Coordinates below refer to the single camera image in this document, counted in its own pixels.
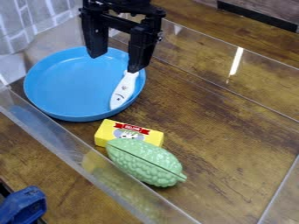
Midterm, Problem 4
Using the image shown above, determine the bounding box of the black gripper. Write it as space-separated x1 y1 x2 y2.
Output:
78 0 165 73

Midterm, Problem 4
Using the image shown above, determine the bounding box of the blue round tray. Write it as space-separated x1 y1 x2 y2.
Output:
22 46 145 122

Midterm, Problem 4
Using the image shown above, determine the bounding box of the yellow butter brick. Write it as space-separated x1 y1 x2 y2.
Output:
93 119 164 147

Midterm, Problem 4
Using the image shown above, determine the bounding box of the white toy fish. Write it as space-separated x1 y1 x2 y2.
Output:
109 70 138 109

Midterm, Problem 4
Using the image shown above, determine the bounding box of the grey checkered cloth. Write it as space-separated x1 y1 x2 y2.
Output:
0 0 81 55

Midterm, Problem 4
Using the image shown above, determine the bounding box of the green bitter gourd toy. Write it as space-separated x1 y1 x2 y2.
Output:
106 138 186 187

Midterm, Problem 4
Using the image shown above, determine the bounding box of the clear acrylic enclosure wall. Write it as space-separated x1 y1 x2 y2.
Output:
0 5 299 224

